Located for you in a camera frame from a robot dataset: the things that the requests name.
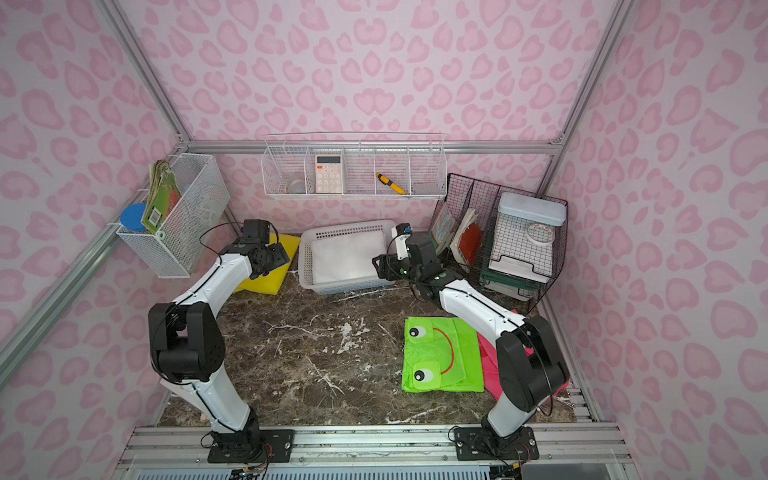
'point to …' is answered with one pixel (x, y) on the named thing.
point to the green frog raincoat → (441, 354)
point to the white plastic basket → (338, 258)
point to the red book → (467, 241)
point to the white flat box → (511, 251)
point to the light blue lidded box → (537, 208)
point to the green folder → (442, 225)
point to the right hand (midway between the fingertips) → (380, 258)
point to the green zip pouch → (491, 276)
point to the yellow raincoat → (269, 283)
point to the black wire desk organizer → (464, 193)
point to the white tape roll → (540, 233)
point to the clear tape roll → (296, 186)
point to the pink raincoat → (492, 381)
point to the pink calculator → (328, 173)
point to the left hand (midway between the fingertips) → (273, 254)
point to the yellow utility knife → (391, 184)
